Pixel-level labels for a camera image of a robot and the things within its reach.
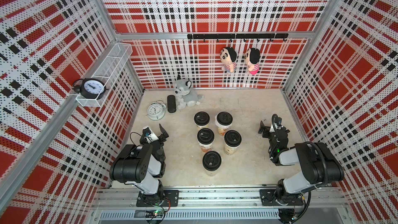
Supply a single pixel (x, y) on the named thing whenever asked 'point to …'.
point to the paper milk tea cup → (202, 126)
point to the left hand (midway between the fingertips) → (156, 127)
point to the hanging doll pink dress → (252, 58)
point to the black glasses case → (171, 104)
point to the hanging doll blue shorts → (228, 57)
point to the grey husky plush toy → (186, 96)
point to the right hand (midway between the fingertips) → (271, 121)
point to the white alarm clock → (156, 111)
